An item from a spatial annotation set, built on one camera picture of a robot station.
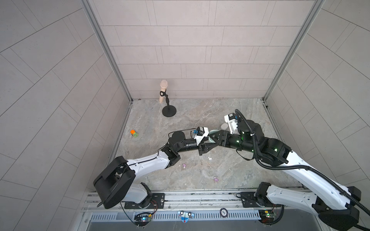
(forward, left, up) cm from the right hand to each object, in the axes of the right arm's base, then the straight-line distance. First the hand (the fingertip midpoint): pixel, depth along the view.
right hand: (210, 139), depth 62 cm
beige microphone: (+40, +23, +1) cm, 46 cm away
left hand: (+1, -4, -4) cm, 6 cm away
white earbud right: (+3, -2, -28) cm, 28 cm away
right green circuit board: (-26, -26, -30) cm, 47 cm away
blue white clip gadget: (-24, +13, -26) cm, 38 cm away
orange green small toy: (+22, +46, -24) cm, 56 cm away
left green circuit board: (-24, +33, -26) cm, 48 cm away
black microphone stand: (+41, +24, -25) cm, 53 cm away
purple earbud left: (0, +13, -28) cm, 31 cm away
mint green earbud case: (+3, -1, +1) cm, 3 cm away
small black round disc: (-24, -5, -29) cm, 38 cm away
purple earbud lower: (-8, -4, -29) cm, 30 cm away
